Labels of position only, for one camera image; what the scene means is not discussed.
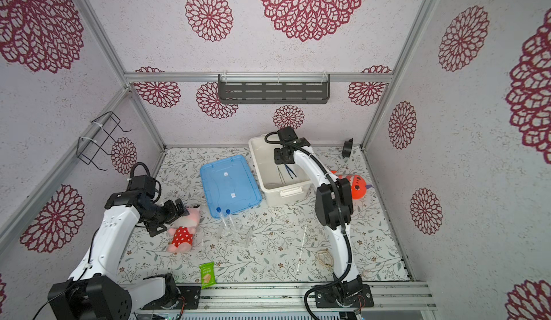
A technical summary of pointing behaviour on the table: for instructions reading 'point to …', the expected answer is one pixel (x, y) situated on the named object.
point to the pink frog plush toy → (182, 231)
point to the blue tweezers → (286, 166)
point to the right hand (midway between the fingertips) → (281, 154)
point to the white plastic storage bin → (280, 183)
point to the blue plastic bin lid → (232, 184)
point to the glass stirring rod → (300, 252)
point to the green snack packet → (207, 275)
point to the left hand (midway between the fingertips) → (179, 223)
